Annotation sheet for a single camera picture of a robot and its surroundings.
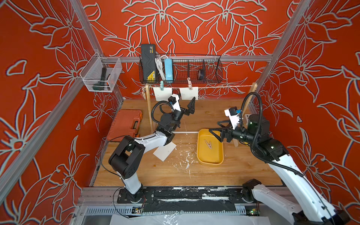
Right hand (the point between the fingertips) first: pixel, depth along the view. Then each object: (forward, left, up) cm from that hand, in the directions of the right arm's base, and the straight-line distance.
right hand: (212, 127), depth 64 cm
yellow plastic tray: (+4, -4, -31) cm, 31 cm away
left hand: (+18, +11, +4) cm, 22 cm away
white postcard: (+1, +26, -31) cm, 41 cm away
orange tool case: (+20, +54, -26) cm, 63 cm away
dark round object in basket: (+44, +2, 0) cm, 44 cm away
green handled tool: (+26, +63, +3) cm, 68 cm away
